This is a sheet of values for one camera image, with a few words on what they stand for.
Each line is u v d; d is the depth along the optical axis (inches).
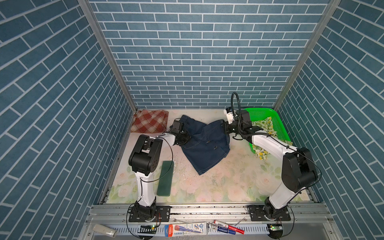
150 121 42.8
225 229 27.2
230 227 27.5
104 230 26.3
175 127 32.4
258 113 44.4
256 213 29.0
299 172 18.4
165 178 33.3
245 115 27.3
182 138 34.4
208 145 38.8
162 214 29.0
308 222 29.7
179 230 26.9
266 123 43.7
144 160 21.0
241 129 27.3
